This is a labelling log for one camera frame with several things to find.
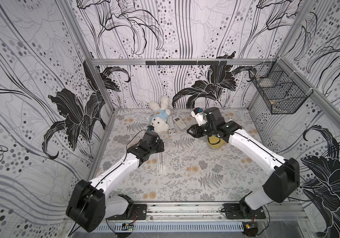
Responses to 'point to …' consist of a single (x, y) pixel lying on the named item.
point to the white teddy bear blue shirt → (158, 120)
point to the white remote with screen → (179, 122)
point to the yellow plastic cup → (215, 143)
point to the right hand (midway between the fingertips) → (190, 129)
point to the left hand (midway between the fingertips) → (163, 147)
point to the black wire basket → (283, 90)
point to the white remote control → (171, 126)
